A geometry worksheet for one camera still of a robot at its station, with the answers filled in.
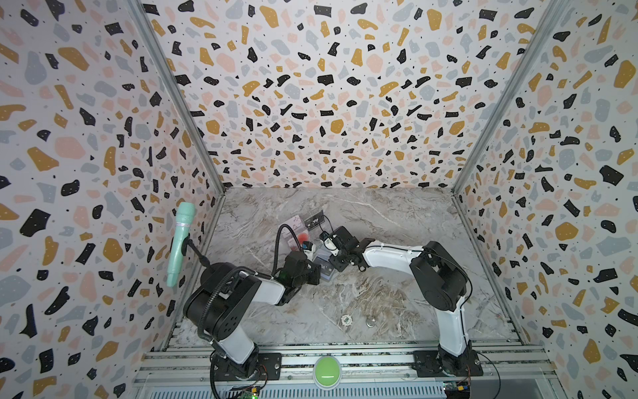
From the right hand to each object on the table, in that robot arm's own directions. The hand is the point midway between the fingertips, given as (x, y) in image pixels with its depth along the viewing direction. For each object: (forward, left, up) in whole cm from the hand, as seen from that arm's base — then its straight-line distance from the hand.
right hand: (340, 255), depth 97 cm
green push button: (-39, +3, 0) cm, 39 cm away
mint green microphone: (-7, +43, +33) cm, 55 cm away
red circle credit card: (+5, +15, +4) cm, 16 cm away
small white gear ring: (-24, -3, -2) cm, 24 cm away
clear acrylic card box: (+8, +13, +5) cm, 16 cm away
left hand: (-5, +5, +1) cm, 7 cm away
